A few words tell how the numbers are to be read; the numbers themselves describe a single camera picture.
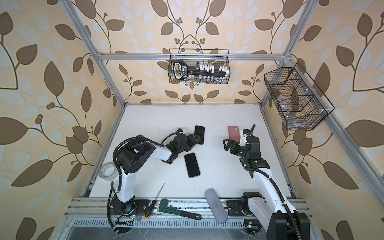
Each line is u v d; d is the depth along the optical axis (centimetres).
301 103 74
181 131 93
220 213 70
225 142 82
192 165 89
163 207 74
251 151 63
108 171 88
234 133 103
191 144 88
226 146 76
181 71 84
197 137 92
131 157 54
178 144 77
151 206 74
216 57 91
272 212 41
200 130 99
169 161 76
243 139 75
